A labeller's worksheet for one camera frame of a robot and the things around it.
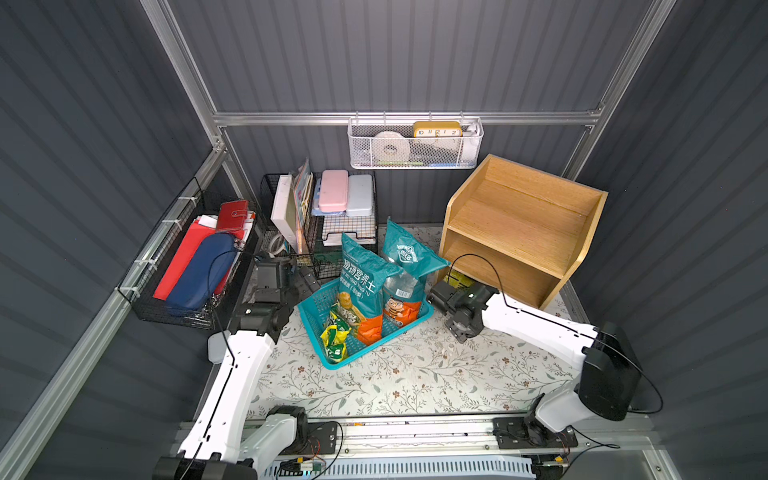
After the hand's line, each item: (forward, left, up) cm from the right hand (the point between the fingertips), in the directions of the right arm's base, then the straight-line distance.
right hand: (482, 324), depth 82 cm
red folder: (+14, +75, +21) cm, 79 cm away
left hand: (+6, +49, +13) cm, 51 cm away
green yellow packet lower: (+20, +3, -6) cm, 21 cm away
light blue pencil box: (+40, +36, +13) cm, 55 cm away
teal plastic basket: (+5, +48, -2) cm, 48 cm away
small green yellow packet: (-4, +40, -2) cm, 41 cm away
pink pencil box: (+41, +44, +14) cm, 62 cm away
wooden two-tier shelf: (+16, -8, +20) cm, 27 cm away
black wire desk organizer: (+31, +52, +12) cm, 61 cm away
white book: (+30, +58, +15) cm, 67 cm away
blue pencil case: (+2, +68, +20) cm, 71 cm away
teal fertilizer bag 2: (+6, +21, +5) cm, 23 cm away
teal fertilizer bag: (+8, +33, +11) cm, 36 cm away
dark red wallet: (+20, +68, +22) cm, 74 cm away
